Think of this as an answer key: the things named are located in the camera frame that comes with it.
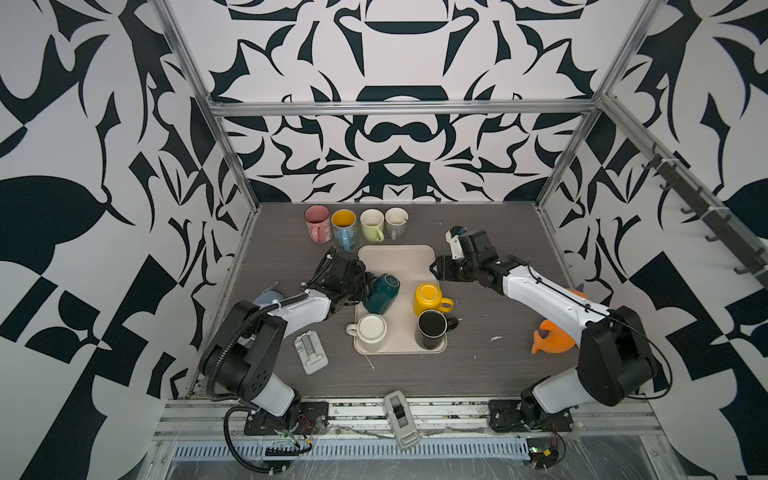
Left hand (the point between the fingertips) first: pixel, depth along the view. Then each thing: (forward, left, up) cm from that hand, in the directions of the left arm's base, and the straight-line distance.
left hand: (380, 262), depth 90 cm
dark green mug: (-9, 0, -3) cm, 9 cm away
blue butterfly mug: (+16, +11, -1) cm, 19 cm away
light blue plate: (-5, +35, -10) cm, 37 cm away
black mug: (-19, -13, -2) cm, 23 cm away
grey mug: (+21, -6, -5) cm, 23 cm away
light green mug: (+19, +2, -3) cm, 20 cm away
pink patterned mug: (+21, +21, -3) cm, 30 cm away
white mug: (-19, +3, -4) cm, 20 cm away
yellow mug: (-11, -13, -2) cm, 17 cm away
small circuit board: (-46, -37, -12) cm, 60 cm away
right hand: (-3, -16, +2) cm, 17 cm away
